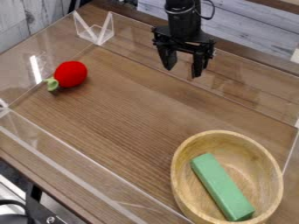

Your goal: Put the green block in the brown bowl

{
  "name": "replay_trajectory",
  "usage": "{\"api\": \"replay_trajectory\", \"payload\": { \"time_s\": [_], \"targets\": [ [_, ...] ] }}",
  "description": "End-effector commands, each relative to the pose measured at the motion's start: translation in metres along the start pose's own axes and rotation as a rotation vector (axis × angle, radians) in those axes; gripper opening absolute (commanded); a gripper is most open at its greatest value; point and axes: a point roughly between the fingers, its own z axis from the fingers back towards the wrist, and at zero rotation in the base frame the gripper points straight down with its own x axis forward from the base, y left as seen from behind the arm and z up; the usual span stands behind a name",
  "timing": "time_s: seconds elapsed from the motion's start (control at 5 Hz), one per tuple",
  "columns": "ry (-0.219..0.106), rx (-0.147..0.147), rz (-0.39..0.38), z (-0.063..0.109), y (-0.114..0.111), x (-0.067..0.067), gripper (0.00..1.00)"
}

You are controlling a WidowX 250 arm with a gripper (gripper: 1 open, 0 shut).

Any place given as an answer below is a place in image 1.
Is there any red plush strawberry toy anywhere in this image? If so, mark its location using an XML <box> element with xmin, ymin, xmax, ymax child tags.
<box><xmin>44</xmin><ymin>61</ymin><xmax>89</xmax><ymax>92</ymax></box>

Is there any light wooden bowl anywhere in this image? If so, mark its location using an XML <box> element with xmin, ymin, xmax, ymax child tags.
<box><xmin>171</xmin><ymin>130</ymin><xmax>285</xmax><ymax>224</ymax></box>

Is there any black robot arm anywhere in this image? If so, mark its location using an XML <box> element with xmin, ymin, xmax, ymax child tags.
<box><xmin>153</xmin><ymin>0</ymin><xmax>217</xmax><ymax>79</ymax></box>

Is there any black cable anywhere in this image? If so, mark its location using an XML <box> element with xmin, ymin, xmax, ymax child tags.
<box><xmin>0</xmin><ymin>197</ymin><xmax>36</xmax><ymax>224</ymax></box>

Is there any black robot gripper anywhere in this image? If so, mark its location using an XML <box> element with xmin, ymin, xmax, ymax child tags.
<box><xmin>153</xmin><ymin>25</ymin><xmax>217</xmax><ymax>79</ymax></box>

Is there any clear acrylic enclosure wall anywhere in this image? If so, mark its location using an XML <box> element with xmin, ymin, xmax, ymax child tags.
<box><xmin>0</xmin><ymin>12</ymin><xmax>299</xmax><ymax>224</ymax></box>

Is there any green rectangular block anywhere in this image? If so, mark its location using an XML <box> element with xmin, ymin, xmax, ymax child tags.
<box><xmin>191</xmin><ymin>153</ymin><xmax>257</xmax><ymax>221</ymax></box>

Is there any black table leg bracket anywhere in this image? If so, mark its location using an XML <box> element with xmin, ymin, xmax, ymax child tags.
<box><xmin>26</xmin><ymin>184</ymin><xmax>67</xmax><ymax>224</ymax></box>

